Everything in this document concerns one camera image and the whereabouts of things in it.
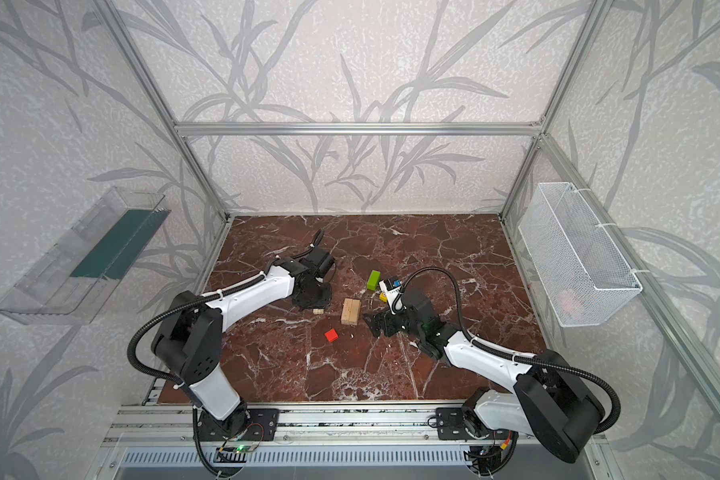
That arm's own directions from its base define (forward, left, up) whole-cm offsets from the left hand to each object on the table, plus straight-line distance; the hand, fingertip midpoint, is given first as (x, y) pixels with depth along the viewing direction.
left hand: (329, 295), depth 90 cm
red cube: (-10, -1, -6) cm, 12 cm away
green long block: (+8, -13, -5) cm, 17 cm away
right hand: (-4, -15, +4) cm, 16 cm away
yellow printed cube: (+2, -17, -6) cm, 18 cm away
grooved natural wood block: (-3, -6, -4) cm, 8 cm away
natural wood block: (-5, +3, 0) cm, 6 cm away
